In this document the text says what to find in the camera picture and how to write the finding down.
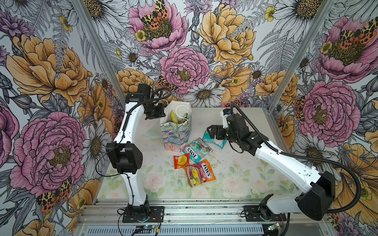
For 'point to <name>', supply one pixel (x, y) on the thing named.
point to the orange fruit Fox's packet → (200, 173)
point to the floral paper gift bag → (176, 125)
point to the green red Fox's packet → (197, 149)
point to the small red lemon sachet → (181, 161)
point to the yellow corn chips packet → (173, 117)
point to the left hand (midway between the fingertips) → (164, 119)
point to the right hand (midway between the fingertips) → (214, 132)
